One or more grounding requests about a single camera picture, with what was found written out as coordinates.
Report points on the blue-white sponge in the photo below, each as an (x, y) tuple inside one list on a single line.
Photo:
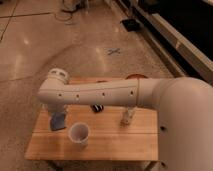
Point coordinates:
[(57, 121)]

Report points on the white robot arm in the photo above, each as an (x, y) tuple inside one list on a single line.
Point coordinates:
[(184, 106)]

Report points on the orange ceramic bowl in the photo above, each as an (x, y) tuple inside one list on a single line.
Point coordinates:
[(136, 76)]

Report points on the black striped rectangular case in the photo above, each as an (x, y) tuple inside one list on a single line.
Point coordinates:
[(97, 108)]

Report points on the small clear bottle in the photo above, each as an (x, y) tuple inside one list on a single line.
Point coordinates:
[(127, 115)]

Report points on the wooden folding table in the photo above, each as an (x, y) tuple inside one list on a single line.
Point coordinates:
[(108, 139)]

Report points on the black box on floor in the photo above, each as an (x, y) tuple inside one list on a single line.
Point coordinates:
[(131, 25)]

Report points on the grey object on floor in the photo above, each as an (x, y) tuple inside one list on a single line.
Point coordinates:
[(70, 5)]

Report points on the white metal rail frame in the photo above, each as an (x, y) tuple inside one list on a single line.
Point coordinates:
[(182, 31)]

